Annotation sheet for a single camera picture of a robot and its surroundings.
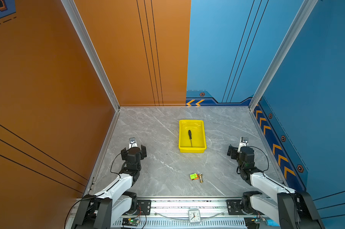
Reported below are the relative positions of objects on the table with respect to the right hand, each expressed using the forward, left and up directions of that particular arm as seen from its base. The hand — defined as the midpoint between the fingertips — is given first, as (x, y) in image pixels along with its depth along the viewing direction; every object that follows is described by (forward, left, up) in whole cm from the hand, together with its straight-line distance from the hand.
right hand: (238, 146), depth 89 cm
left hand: (-1, +65, +2) cm, 65 cm away
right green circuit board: (-38, -1, -7) cm, 39 cm away
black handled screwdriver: (+11, +30, -5) cm, 32 cm away
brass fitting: (-18, +25, -6) cm, 31 cm away
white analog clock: (-37, +30, -5) cm, 47 cm away
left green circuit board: (-39, +61, -7) cm, 73 cm away
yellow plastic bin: (+9, +28, -5) cm, 30 cm away
